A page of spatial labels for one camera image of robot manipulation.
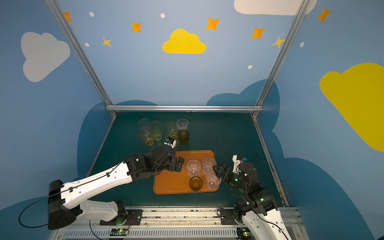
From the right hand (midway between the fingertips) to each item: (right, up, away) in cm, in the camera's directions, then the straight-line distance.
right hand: (219, 168), depth 73 cm
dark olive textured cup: (-20, +14, +33) cm, 41 cm away
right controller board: (+12, -32, -1) cm, 34 cm away
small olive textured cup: (-11, -12, +13) cm, 21 cm away
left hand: (-20, +4, +1) cm, 21 cm away
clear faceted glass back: (-21, +23, +38) cm, 49 cm away
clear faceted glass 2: (-4, -2, +17) cm, 18 cm away
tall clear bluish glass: (-46, +24, +26) cm, 58 cm away
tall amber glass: (-45, +16, +26) cm, 55 cm away
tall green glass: (-38, +19, +31) cm, 53 cm away
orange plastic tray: (-27, -13, +15) cm, 34 cm away
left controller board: (-49, -30, -2) cm, 57 cm away
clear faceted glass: (-13, -4, +18) cm, 22 cm away
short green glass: (-29, +21, +35) cm, 50 cm away
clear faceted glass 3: (-1, -11, +13) cm, 18 cm away
